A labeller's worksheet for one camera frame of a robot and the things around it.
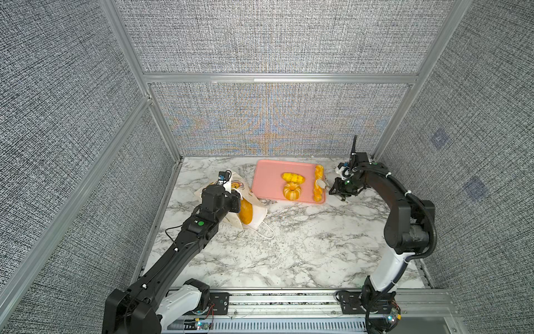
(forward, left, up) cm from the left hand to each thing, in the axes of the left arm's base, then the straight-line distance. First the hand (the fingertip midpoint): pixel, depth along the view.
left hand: (237, 191), depth 80 cm
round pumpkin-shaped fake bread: (+11, -24, -16) cm, 31 cm away
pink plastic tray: (+21, -14, -20) cm, 32 cm away
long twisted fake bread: (+19, -39, -13) cm, 45 cm away
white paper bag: (+2, -8, -17) cm, 19 cm away
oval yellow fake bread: (+20, -26, -17) cm, 37 cm away
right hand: (+6, -42, -11) cm, 44 cm away
